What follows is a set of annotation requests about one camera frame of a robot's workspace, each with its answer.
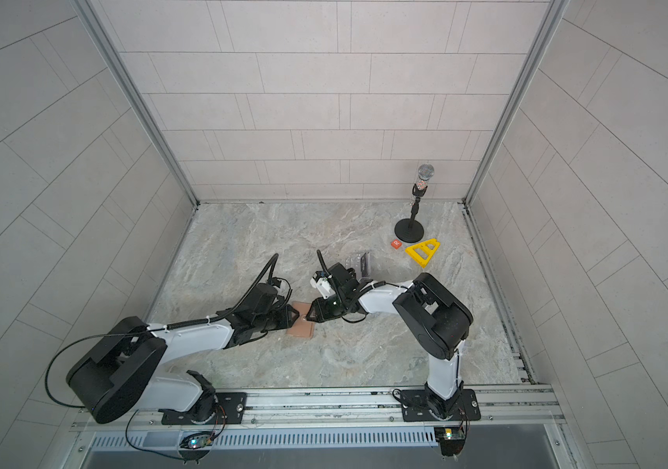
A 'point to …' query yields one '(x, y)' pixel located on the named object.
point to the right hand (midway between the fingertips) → (311, 320)
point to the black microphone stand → (410, 230)
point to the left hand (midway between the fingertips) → (306, 313)
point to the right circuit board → (451, 440)
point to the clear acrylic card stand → (367, 264)
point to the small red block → (396, 243)
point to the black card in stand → (363, 261)
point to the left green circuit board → (198, 440)
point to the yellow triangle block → (429, 247)
